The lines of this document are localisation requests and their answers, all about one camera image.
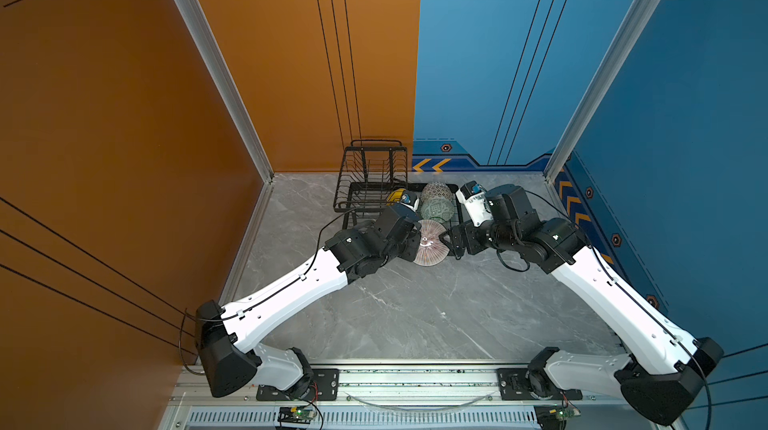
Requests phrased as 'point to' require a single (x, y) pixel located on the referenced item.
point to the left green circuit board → (297, 414)
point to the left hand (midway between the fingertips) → (414, 230)
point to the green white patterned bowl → (437, 207)
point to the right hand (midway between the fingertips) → (454, 229)
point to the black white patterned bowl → (436, 189)
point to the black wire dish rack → (372, 169)
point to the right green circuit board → (555, 417)
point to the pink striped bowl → (430, 250)
